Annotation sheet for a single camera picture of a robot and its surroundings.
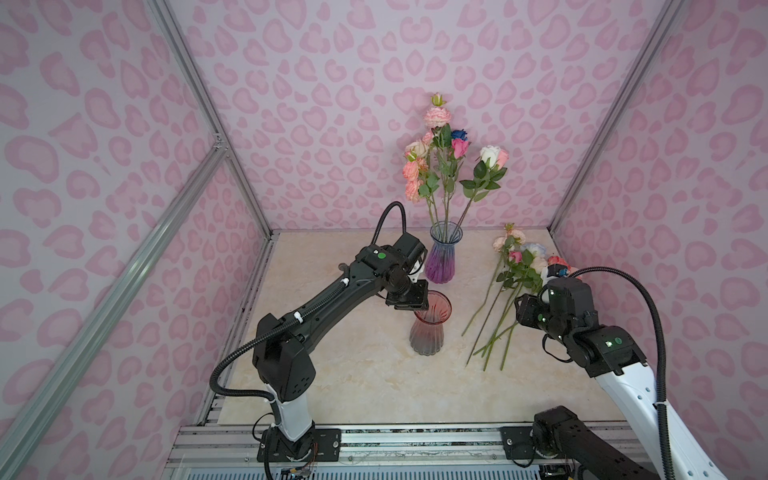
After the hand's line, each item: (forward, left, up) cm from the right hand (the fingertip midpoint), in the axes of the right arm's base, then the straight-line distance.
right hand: (522, 300), depth 72 cm
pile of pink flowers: (+25, -12, -23) cm, 36 cm away
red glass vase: (+1, +22, -22) cm, 31 cm away
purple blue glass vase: (+24, +17, -17) cm, 33 cm away
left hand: (+1, +23, -4) cm, 23 cm away
